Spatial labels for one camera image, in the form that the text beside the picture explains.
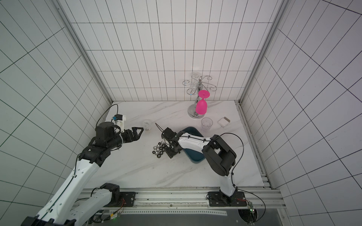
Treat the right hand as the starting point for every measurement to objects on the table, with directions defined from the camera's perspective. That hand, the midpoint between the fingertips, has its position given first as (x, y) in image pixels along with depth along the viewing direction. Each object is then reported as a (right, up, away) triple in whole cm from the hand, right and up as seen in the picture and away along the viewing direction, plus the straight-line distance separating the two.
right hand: (167, 154), depth 90 cm
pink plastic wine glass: (+23, +31, +1) cm, 39 cm away
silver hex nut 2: (-9, +3, +3) cm, 10 cm away
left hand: (-15, +16, -14) cm, 26 cm away
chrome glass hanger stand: (+22, +45, +2) cm, 50 cm away
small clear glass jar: (-16, +18, +9) cm, 26 cm away
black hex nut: (-3, +3, +2) cm, 4 cm away
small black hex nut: (-9, +1, 0) cm, 9 cm away
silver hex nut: (-4, +6, +5) cm, 9 cm away
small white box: (+42, +20, +15) cm, 49 cm away
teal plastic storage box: (+18, 0, -5) cm, 18 cm away
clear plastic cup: (+28, +19, +11) cm, 35 cm away
